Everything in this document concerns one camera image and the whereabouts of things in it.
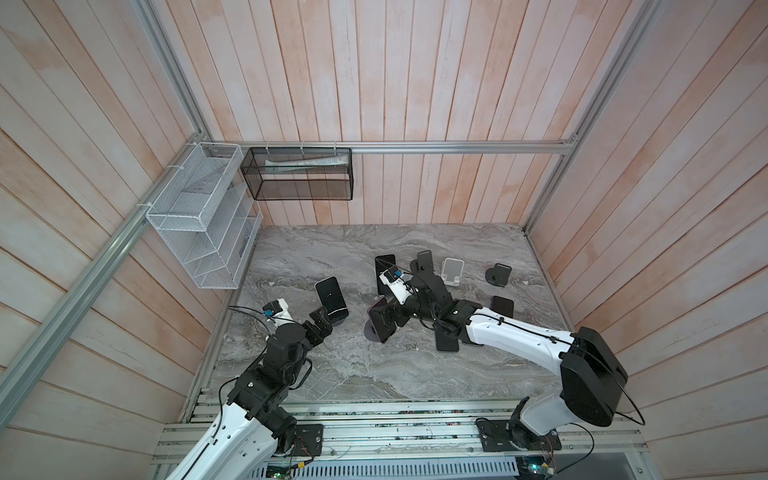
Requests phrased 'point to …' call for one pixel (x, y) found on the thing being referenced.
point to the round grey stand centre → (423, 265)
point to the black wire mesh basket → (299, 173)
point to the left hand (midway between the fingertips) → (316, 321)
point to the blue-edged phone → (502, 305)
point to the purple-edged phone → (383, 318)
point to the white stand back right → (452, 270)
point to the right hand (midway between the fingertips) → (382, 300)
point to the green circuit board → (535, 467)
